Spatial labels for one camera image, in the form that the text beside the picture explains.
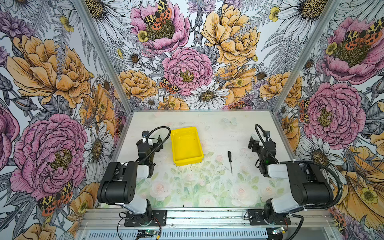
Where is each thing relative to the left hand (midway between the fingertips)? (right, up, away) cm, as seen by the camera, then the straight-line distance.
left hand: (152, 140), depth 94 cm
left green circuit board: (+4, -41, -23) cm, 47 cm away
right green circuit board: (+66, -40, -22) cm, 80 cm away
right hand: (+65, -1, 0) cm, 65 cm away
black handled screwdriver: (+48, -11, +3) cm, 49 cm away
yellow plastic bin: (+21, -5, +3) cm, 22 cm away
